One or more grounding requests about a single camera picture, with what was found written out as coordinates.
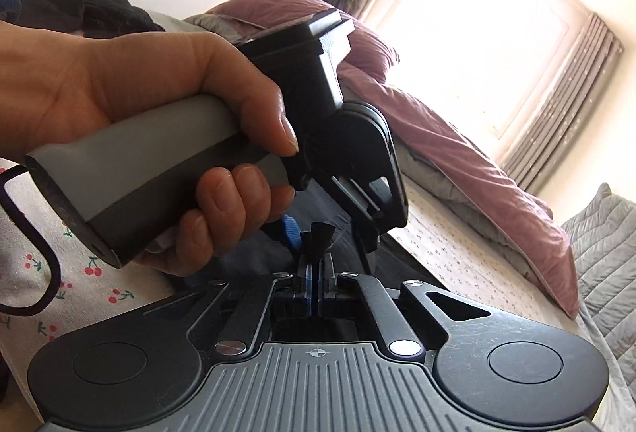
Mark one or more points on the purple duvet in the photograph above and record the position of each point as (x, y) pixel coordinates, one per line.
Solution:
(447, 138)

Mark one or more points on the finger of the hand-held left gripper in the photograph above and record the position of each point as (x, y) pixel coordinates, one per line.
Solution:
(291, 234)
(365, 218)

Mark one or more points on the person's left hand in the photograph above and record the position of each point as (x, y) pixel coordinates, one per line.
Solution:
(124, 74)

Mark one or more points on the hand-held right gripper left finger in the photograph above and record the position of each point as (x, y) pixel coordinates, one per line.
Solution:
(309, 285)

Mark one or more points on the black crumpled cloth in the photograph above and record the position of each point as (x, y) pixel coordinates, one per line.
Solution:
(99, 9)

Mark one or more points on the window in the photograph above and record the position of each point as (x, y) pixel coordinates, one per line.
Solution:
(472, 39)

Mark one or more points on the grey bed sheet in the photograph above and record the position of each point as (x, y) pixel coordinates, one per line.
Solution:
(603, 372)

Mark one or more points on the grey quilted headboard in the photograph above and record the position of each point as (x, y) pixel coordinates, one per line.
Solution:
(606, 243)

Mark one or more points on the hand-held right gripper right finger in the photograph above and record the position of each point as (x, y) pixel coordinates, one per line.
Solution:
(322, 285)

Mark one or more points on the black pants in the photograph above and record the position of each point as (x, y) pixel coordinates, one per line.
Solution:
(328, 208)

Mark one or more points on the cherry print bed sheet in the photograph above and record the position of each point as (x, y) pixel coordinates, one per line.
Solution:
(99, 285)

